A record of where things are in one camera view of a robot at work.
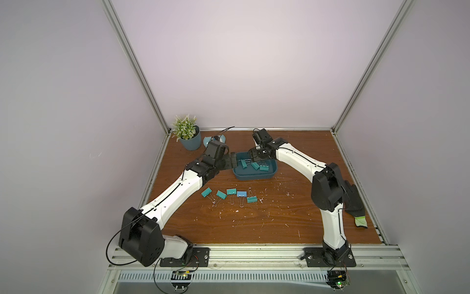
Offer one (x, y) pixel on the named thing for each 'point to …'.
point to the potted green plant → (185, 129)
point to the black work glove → (354, 205)
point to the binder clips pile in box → (261, 165)
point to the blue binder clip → (242, 195)
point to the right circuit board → (337, 279)
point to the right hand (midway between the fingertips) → (259, 150)
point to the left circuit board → (180, 279)
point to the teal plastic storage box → (250, 173)
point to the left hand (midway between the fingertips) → (231, 157)
